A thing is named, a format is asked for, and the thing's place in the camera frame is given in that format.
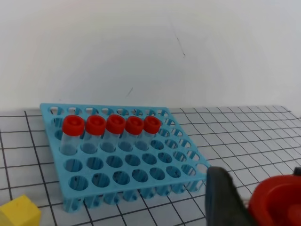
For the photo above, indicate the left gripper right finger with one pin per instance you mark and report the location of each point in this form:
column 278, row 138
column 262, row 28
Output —
column 297, row 171

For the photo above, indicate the blue test tube rack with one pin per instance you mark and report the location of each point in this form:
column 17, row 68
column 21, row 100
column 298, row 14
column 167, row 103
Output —
column 172, row 163

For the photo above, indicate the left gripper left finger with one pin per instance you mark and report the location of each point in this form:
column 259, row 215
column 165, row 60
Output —
column 223, row 205

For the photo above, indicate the yellow cube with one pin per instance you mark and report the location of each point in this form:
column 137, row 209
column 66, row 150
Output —
column 20, row 211

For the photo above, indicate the red capped tube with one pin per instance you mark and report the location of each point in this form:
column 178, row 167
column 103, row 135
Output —
column 133, row 128
column 94, row 129
column 114, row 128
column 276, row 201
column 150, row 129
column 72, row 128

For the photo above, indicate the white grid cloth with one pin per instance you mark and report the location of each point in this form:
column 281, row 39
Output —
column 251, row 142

